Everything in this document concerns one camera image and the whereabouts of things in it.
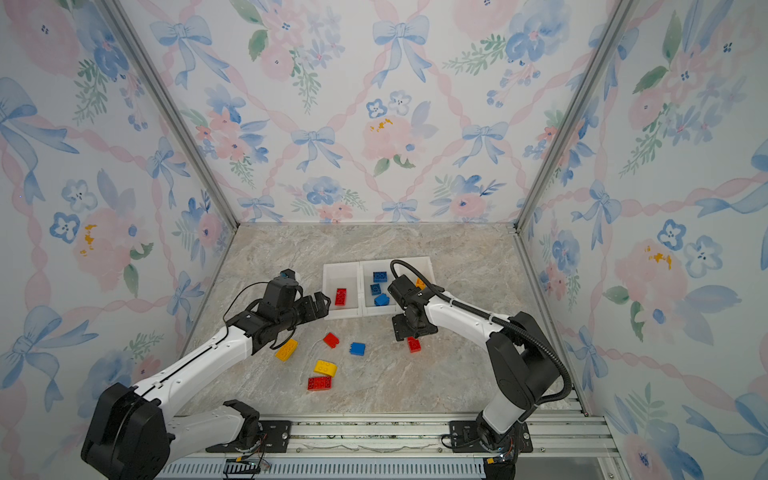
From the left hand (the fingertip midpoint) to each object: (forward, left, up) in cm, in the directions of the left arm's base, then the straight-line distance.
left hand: (319, 301), depth 85 cm
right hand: (-4, -26, -9) cm, 27 cm away
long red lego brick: (+9, -4, -10) cm, 14 cm away
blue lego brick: (-9, -10, -13) cm, 19 cm away
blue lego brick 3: (+7, -18, -11) cm, 22 cm away
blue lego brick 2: (+16, -16, -11) cm, 25 cm away
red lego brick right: (-8, -27, -11) cm, 30 cm away
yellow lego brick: (-15, -2, -11) cm, 19 cm away
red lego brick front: (-19, -1, -11) cm, 22 cm away
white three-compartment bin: (+8, -11, -5) cm, 14 cm away
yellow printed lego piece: (-8, -26, +21) cm, 35 cm away
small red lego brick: (-6, -2, -12) cm, 14 cm away
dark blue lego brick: (+11, -15, -11) cm, 22 cm away
